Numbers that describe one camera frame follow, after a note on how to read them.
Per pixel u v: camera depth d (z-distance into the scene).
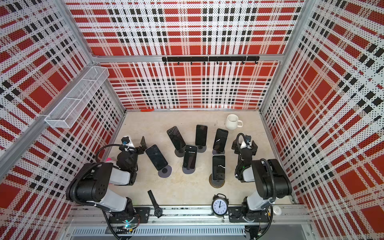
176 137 0.90
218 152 0.97
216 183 0.84
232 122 1.05
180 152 0.98
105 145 0.74
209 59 0.88
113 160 0.90
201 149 0.96
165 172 0.88
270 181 0.44
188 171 0.89
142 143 0.82
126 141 0.75
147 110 1.27
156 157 0.82
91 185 0.45
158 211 0.75
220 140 0.91
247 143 0.75
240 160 0.69
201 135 0.91
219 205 0.75
